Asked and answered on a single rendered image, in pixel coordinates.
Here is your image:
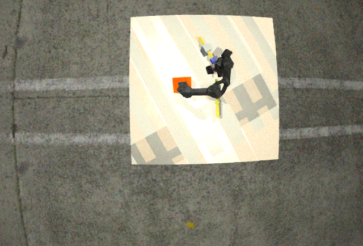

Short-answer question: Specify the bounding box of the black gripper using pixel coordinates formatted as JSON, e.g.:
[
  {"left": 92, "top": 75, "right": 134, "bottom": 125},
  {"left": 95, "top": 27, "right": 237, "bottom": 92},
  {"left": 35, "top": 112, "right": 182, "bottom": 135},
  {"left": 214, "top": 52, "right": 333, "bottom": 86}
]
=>
[{"left": 206, "top": 64, "right": 224, "bottom": 75}]

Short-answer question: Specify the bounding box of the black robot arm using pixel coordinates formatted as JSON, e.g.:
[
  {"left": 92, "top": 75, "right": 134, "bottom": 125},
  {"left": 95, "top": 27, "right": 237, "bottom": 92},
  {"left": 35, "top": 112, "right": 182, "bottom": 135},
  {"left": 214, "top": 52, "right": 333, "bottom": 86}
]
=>
[{"left": 177, "top": 49, "right": 234, "bottom": 99}]

